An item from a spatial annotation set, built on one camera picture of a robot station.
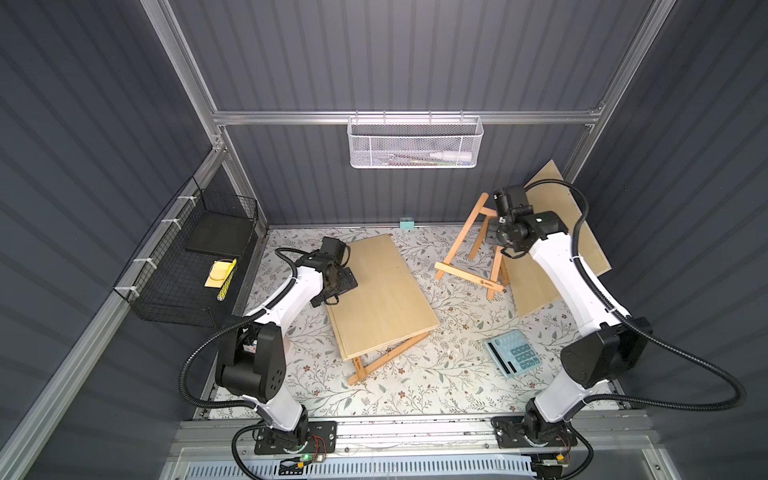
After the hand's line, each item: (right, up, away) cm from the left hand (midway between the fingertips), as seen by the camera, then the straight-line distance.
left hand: (342, 289), depth 89 cm
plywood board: (+13, -6, +4) cm, 15 cm away
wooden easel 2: (+35, +5, -9) cm, 37 cm away
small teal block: (+21, +22, +30) cm, 43 cm away
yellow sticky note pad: (-29, +6, -15) cm, 33 cm away
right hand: (+46, +17, -8) cm, 50 cm away
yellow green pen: (-26, +4, -17) cm, 31 cm away
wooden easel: (+51, +3, +11) cm, 53 cm away
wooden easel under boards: (+7, -22, -9) cm, 24 cm away
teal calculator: (+50, -18, -3) cm, 53 cm away
